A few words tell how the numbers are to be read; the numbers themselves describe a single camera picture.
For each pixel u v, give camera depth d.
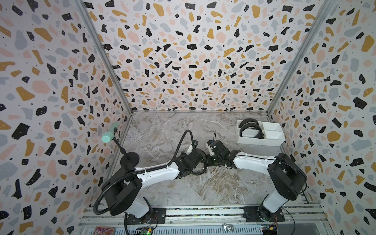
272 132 1.01
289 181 0.46
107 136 0.64
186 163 0.65
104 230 0.68
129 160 0.91
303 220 0.75
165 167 0.54
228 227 0.70
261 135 1.00
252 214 0.73
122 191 0.42
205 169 0.87
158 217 0.73
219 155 0.71
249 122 1.01
